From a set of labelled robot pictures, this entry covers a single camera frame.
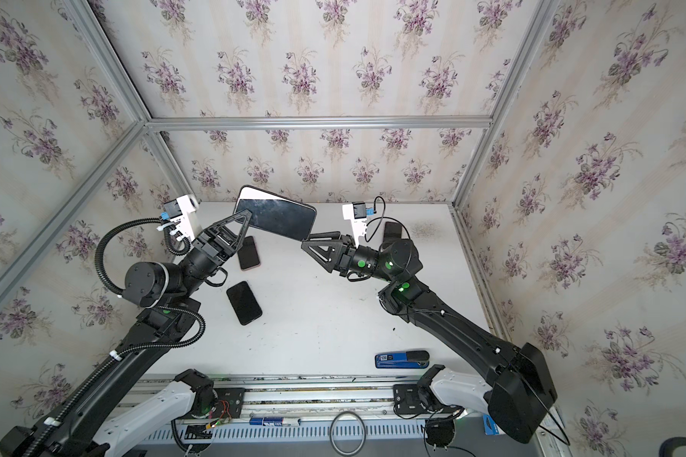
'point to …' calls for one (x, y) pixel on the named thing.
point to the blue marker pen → (274, 421)
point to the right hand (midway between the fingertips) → (316, 243)
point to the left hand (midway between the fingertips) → (251, 218)
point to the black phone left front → (244, 303)
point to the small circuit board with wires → (201, 431)
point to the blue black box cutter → (415, 359)
